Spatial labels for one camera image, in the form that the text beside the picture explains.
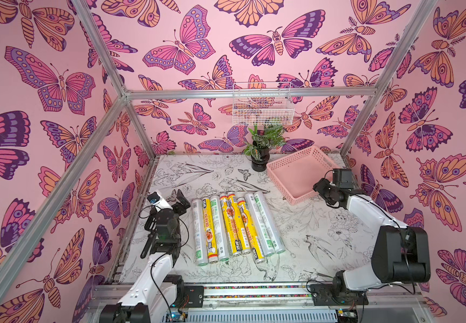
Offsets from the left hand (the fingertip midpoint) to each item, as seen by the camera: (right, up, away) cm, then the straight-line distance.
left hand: (173, 192), depth 82 cm
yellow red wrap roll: (+16, -26, -1) cm, 30 cm away
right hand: (+61, +2, +10) cm, 62 cm away
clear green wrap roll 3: (+33, -7, +12) cm, 36 cm away
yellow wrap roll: (+23, -15, +7) cm, 29 cm away
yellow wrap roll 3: (+35, -25, -2) cm, 43 cm away
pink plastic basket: (+59, +7, +26) cm, 65 cm away
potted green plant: (+41, +24, +10) cm, 49 cm away
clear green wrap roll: (+11, -17, +3) cm, 21 cm away
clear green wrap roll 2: (+19, -17, +5) cm, 26 cm away
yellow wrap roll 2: (+26, -13, +9) cm, 31 cm away
